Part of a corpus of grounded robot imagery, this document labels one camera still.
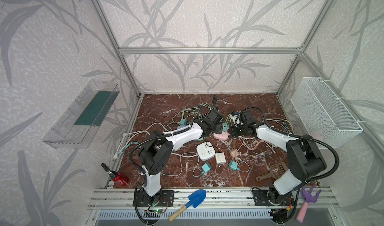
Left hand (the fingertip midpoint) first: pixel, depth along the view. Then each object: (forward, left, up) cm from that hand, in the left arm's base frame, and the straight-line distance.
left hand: (218, 121), depth 90 cm
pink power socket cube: (-6, -4, -9) cm, 11 cm away
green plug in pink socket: (0, -4, -4) cm, 6 cm away
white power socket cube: (-15, +8, -9) cm, 19 cm away
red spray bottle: (-32, +51, 0) cm, 60 cm away
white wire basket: (-11, -43, +23) cm, 50 cm away
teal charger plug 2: (-23, -7, -9) cm, 26 cm away
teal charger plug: (-24, +7, -9) cm, 27 cm away
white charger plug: (-20, -1, -9) cm, 22 cm away
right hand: (0, -8, -5) cm, 10 cm away
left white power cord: (-4, +59, -14) cm, 61 cm away
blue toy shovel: (-40, +13, -10) cm, 43 cm away
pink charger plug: (-17, -9, -9) cm, 21 cm away
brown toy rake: (-26, -32, -10) cm, 42 cm away
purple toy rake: (-39, -44, -10) cm, 60 cm away
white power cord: (+10, -46, -12) cm, 48 cm away
